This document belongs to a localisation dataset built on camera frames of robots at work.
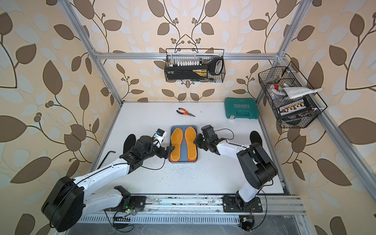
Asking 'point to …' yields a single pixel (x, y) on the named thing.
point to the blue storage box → (183, 158)
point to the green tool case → (241, 108)
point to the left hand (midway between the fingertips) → (168, 143)
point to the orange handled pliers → (186, 112)
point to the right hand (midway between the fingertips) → (193, 140)
